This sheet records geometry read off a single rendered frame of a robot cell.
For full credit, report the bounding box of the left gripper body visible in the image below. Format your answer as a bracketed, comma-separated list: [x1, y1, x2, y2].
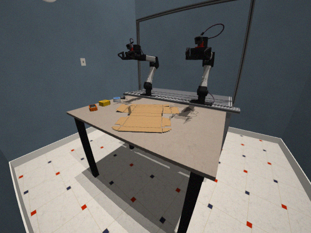
[189, 42, 207, 60]

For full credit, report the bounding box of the flat tan cardboard box blank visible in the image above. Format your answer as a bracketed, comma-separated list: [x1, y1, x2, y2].
[112, 104, 180, 133]

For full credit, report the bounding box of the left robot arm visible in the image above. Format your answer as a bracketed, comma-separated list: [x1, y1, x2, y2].
[190, 35, 215, 106]

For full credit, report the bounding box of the grey slotted aluminium rail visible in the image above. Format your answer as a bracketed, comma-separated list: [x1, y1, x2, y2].
[123, 92, 240, 115]

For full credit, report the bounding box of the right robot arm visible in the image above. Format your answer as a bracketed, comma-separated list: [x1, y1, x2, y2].
[126, 43, 159, 97]

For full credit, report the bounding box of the orange digital multimeter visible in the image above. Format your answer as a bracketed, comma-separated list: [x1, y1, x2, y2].
[89, 104, 98, 112]

